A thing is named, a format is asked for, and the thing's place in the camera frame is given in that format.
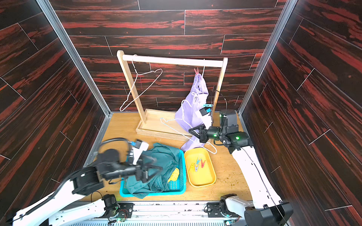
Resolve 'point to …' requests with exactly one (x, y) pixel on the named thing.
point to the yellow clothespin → (192, 167)
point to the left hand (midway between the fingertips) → (158, 165)
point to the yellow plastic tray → (200, 170)
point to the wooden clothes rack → (161, 124)
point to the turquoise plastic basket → (176, 188)
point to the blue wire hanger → (162, 121)
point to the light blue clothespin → (198, 161)
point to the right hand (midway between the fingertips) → (193, 129)
